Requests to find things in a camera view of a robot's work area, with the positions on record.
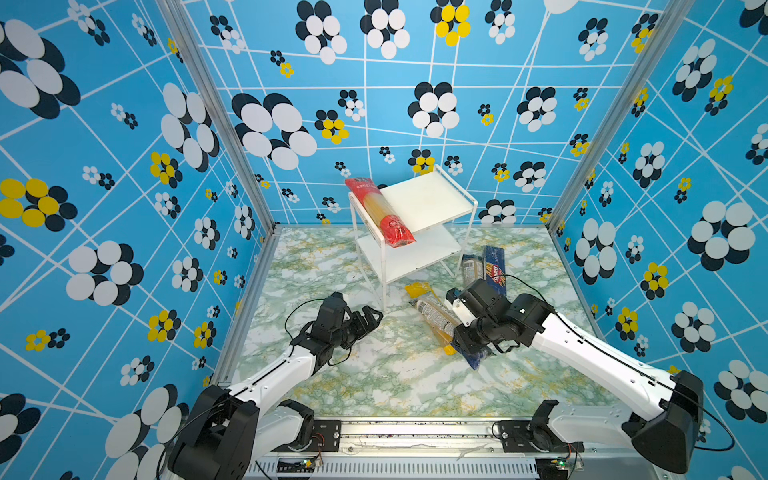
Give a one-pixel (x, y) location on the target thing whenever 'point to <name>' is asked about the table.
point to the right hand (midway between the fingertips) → (459, 337)
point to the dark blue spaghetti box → (495, 270)
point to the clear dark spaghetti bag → (473, 268)
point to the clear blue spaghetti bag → (474, 359)
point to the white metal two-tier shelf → (435, 208)
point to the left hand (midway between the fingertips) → (376, 320)
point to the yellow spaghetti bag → (438, 317)
